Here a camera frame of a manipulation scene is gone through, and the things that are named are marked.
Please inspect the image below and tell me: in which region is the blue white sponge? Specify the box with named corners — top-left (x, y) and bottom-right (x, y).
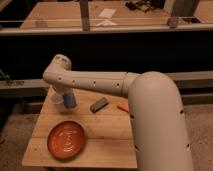
top-left (63, 93), bottom-right (76, 108)

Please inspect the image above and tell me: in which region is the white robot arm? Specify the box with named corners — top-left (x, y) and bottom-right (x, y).
top-left (43, 54), bottom-right (194, 171)

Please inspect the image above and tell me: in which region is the white ceramic cup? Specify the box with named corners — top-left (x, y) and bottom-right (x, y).
top-left (51, 93), bottom-right (66, 113)

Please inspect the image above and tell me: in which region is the grey rectangular block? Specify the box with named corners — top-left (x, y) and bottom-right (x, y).
top-left (90, 97), bottom-right (109, 113)

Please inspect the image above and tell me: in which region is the orange plate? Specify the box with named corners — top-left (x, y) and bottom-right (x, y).
top-left (47, 121), bottom-right (86, 160)

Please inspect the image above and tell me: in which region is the wooden table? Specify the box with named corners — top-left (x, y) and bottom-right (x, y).
top-left (22, 88), bottom-right (137, 169)

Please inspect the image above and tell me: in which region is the small orange object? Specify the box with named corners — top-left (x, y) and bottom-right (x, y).
top-left (117, 102), bottom-right (129, 112)

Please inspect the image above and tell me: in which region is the background wooden workbench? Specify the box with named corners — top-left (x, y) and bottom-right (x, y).
top-left (21, 0), bottom-right (213, 29)

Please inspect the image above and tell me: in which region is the white paper sheet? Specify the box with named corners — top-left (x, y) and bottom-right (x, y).
top-left (99, 8), bottom-right (116, 19)

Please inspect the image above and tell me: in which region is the grey vertical post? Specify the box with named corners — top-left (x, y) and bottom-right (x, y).
top-left (80, 0), bottom-right (90, 31)

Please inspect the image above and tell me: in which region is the black cable bundle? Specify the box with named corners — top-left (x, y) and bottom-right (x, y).
top-left (124, 0), bottom-right (154, 13)

